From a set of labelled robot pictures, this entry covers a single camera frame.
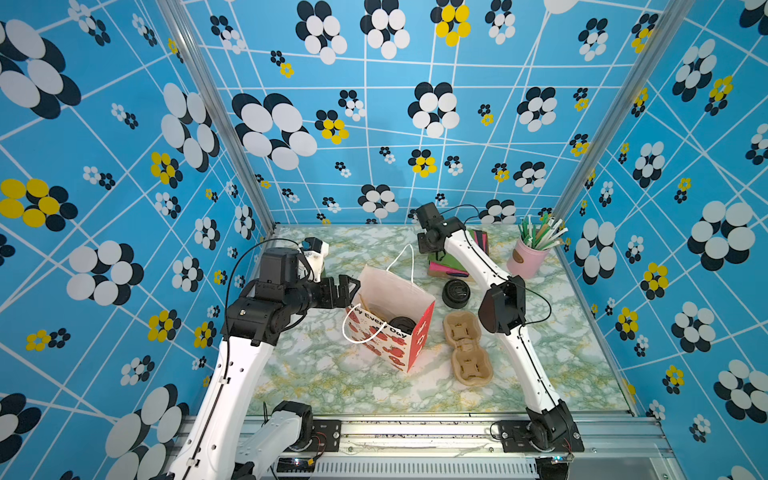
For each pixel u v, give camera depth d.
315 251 0.59
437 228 0.76
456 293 0.94
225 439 0.37
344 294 0.59
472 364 0.83
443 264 0.99
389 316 0.88
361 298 0.78
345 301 0.59
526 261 0.98
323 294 0.59
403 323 0.82
